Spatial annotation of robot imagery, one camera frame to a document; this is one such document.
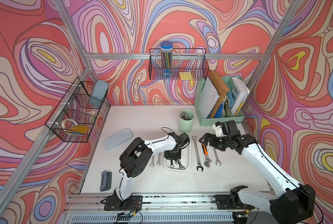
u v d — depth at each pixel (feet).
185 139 2.50
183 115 2.98
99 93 2.65
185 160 2.93
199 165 2.89
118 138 3.24
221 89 2.82
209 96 3.15
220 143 2.18
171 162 2.89
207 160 2.90
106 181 2.52
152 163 2.90
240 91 3.07
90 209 2.41
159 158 2.97
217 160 2.94
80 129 2.21
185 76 2.70
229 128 1.99
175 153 2.53
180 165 2.83
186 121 3.03
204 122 3.38
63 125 2.15
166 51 2.39
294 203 1.23
